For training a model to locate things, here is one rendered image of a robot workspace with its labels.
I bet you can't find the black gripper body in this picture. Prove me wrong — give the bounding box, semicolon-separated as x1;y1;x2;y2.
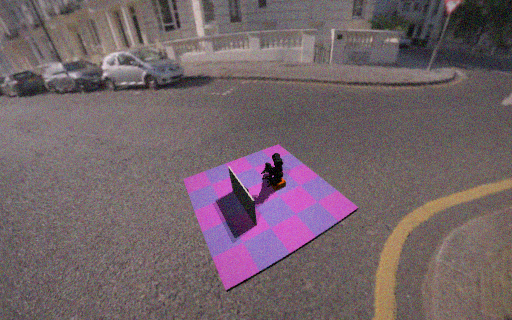
265;162;278;183

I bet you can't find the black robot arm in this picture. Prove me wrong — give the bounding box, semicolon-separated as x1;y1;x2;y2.
272;153;284;183

